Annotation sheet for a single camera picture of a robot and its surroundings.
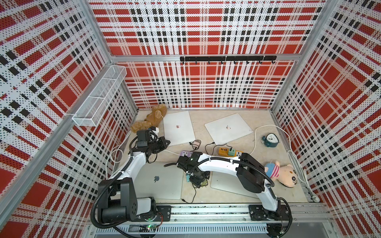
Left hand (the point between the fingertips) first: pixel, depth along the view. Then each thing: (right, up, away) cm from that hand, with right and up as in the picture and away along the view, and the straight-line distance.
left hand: (172, 141), depth 88 cm
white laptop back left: (+1, +7, +21) cm, 22 cm away
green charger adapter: (+36, -7, +1) cm, 37 cm away
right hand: (+19, -21, -5) cm, 29 cm away
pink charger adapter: (+14, -3, +12) cm, 19 cm away
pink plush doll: (+63, -17, -10) cm, 66 cm away
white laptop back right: (+38, +6, +25) cm, 46 cm away
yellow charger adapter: (+19, -19, -14) cm, 30 cm away
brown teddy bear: (-17, +13, +14) cm, 26 cm away
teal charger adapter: (+10, -20, -4) cm, 23 cm away
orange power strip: (+33, -8, +7) cm, 34 cm away
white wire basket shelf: (-50, +18, +2) cm, 54 cm away
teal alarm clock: (+65, -1, +11) cm, 66 cm away
